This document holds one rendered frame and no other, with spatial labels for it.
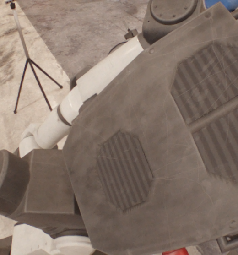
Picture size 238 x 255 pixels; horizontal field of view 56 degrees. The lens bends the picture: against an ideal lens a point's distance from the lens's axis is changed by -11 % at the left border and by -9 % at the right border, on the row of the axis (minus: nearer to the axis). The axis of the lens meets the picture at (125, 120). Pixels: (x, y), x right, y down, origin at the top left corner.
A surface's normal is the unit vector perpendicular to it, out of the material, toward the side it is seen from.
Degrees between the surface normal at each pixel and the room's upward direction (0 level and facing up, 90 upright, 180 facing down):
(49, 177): 9
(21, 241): 29
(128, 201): 55
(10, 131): 0
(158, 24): 47
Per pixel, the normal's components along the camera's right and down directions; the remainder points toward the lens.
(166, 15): -0.52, -0.17
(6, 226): -0.04, -0.69
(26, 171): 0.76, -0.60
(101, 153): -0.70, -0.04
